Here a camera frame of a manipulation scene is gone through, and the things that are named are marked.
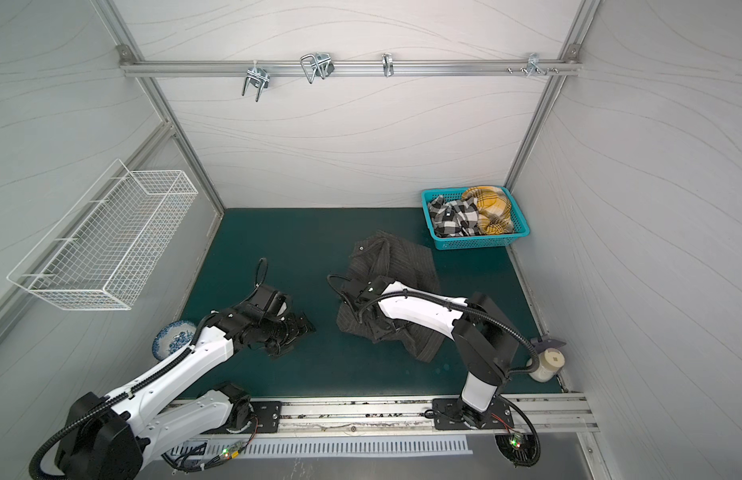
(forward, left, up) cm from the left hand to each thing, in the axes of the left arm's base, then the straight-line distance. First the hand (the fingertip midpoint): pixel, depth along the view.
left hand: (313, 331), depth 80 cm
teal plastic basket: (+34, -41, -3) cm, 54 cm away
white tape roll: (-7, -61, +3) cm, 61 cm away
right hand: (+5, -23, -2) cm, 24 cm away
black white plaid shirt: (+42, -45, +2) cm, 61 cm away
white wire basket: (+8, +47, +27) cm, 54 cm away
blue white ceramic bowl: (-1, +42, -5) cm, 42 cm away
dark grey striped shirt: (+27, -26, -4) cm, 38 cm away
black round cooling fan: (-24, -54, -12) cm, 61 cm away
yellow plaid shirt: (+44, -58, +4) cm, 73 cm away
